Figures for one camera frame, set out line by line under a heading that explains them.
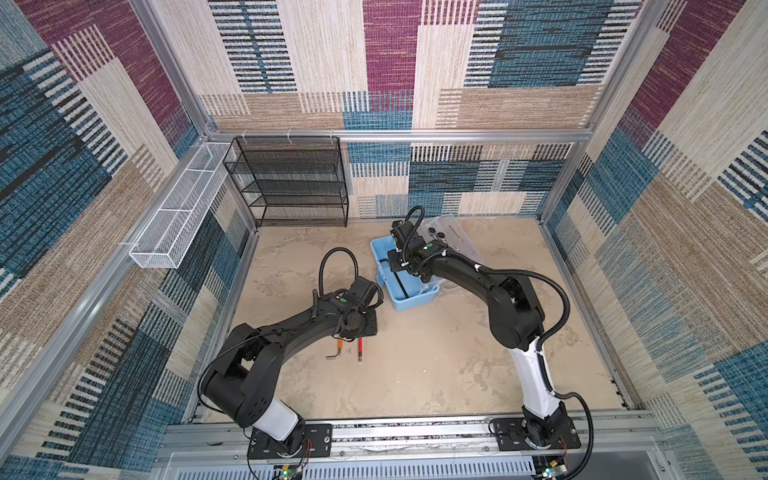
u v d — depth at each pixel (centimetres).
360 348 88
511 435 73
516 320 57
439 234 100
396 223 89
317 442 73
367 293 72
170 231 94
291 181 111
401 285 102
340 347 89
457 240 99
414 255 74
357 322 70
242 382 44
